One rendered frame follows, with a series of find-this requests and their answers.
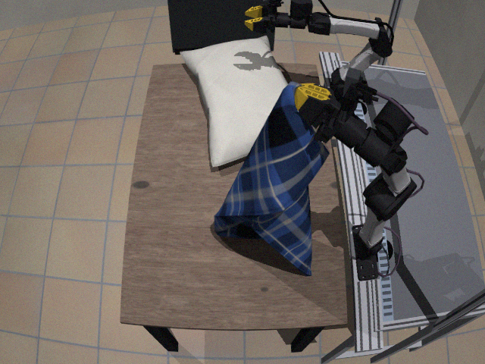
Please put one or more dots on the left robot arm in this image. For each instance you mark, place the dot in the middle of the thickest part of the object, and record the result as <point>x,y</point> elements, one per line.
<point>373,148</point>

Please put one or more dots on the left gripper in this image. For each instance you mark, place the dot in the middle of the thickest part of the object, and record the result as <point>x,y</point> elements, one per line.
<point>319,106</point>

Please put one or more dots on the grey slotted metal rail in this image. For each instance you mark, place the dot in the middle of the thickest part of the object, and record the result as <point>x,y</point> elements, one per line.
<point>365,337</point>

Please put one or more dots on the blue plaid pillowcase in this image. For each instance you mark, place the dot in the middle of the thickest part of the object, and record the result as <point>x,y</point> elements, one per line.
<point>269,199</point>

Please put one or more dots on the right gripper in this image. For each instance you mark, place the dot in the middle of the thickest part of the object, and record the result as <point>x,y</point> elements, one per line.
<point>261,24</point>

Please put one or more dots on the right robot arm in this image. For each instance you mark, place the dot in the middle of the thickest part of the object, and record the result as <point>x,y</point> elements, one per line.
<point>323,24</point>

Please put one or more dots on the white pillow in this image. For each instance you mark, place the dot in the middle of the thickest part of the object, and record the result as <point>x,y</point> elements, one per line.
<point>239,82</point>

